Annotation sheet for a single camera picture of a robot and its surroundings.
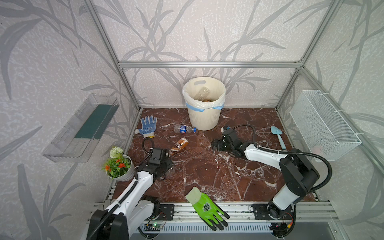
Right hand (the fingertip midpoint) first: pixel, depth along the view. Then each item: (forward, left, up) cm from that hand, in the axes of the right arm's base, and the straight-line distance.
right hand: (217, 138), depth 93 cm
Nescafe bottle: (-3, +23, -3) cm, 24 cm away
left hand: (-12, +27, -2) cm, 30 cm away
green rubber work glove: (-39, +5, -6) cm, 40 cm away
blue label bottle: (+10, +22, -3) cm, 25 cm away
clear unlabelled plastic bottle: (+31, +9, +10) cm, 34 cm away
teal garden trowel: (+11, -43, -7) cm, 45 cm away
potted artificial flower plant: (-21, +50, +8) cm, 55 cm away
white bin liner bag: (+14, +2, +20) cm, 24 cm away
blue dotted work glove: (+15, +49, -8) cm, 52 cm away
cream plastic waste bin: (+12, +5, +5) cm, 14 cm away
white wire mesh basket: (-11, -44, +25) cm, 52 cm away
